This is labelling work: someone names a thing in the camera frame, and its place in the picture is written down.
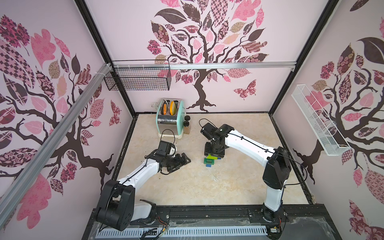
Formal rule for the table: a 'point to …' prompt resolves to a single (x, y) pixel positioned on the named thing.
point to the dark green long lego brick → (209, 161)
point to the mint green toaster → (170, 117)
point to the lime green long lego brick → (211, 157)
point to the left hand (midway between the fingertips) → (184, 166)
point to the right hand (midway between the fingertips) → (210, 157)
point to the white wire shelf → (333, 142)
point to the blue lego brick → (208, 165)
